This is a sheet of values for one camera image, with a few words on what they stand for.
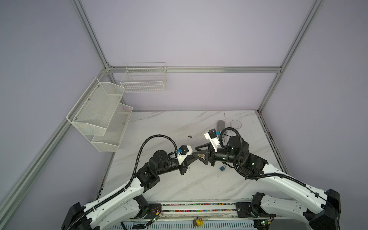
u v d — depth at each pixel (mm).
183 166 593
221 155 582
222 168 865
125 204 587
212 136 573
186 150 572
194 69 936
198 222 688
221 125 1077
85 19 717
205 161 584
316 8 688
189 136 1043
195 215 733
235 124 1075
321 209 395
